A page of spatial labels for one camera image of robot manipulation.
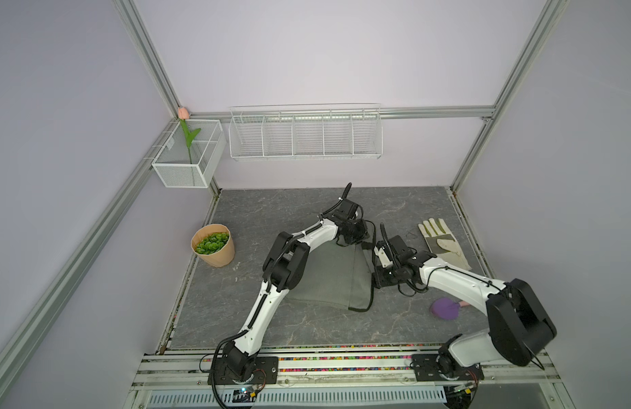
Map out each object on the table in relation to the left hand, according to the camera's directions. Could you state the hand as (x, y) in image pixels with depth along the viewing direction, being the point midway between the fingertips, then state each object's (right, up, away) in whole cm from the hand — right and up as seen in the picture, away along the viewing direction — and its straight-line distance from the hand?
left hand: (373, 236), depth 100 cm
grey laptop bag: (-14, -12, -13) cm, 23 cm away
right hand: (-1, -13, -11) cm, 17 cm away
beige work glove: (+28, -3, 0) cm, 28 cm away
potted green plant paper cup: (-57, -2, -13) cm, 59 cm away
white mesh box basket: (-66, +30, -11) cm, 73 cm away
